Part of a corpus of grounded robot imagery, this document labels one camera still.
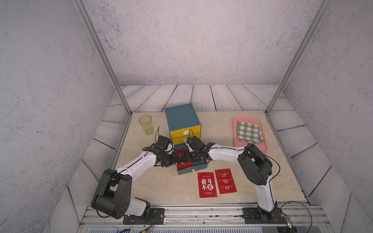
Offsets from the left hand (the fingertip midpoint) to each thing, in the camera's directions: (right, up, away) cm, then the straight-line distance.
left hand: (181, 161), depth 86 cm
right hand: (+2, 0, +5) cm, 5 cm away
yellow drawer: (+1, +13, +3) cm, 13 cm away
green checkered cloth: (+47, +15, +19) cm, 53 cm away
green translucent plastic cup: (-24, +23, +12) cm, 35 cm away
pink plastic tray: (+54, +7, +14) cm, 57 cm away
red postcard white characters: (+15, -12, -3) cm, 20 cm away
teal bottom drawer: (+9, -2, -2) cm, 10 cm away
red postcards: (+25, -11, -1) cm, 28 cm away
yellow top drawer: (+3, +18, -3) cm, 18 cm away
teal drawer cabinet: (+1, +23, +1) cm, 23 cm away
